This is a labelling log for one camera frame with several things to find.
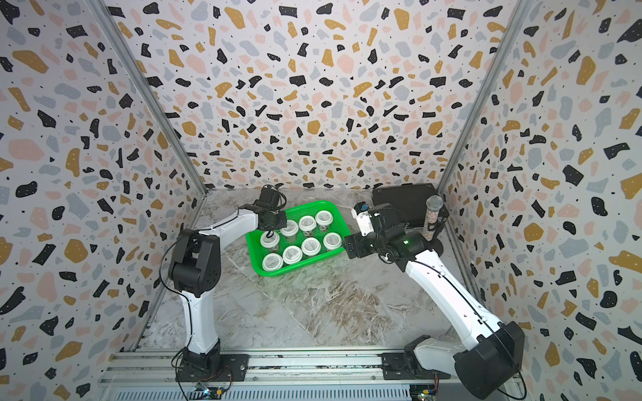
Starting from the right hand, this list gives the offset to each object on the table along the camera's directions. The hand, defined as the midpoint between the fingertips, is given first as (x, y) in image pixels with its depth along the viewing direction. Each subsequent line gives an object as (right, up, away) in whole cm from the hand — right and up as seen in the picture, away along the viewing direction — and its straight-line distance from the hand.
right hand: (354, 239), depth 77 cm
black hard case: (+30, +15, +45) cm, 56 cm away
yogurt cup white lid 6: (-22, -7, +14) cm, 27 cm away
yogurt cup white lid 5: (-29, -9, +13) cm, 33 cm away
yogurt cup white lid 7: (-15, -5, +17) cm, 23 cm away
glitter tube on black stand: (+28, +7, +7) cm, 30 cm away
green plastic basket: (-16, 0, +24) cm, 29 cm away
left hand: (-27, +5, +24) cm, 37 cm away
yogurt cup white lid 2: (-23, +2, +20) cm, 31 cm away
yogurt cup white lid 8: (-7, -3, +18) cm, 20 cm away
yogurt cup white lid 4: (-11, +6, +25) cm, 28 cm away
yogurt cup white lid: (-30, -3, +16) cm, 34 cm away
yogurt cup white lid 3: (-17, +4, +23) cm, 29 cm away
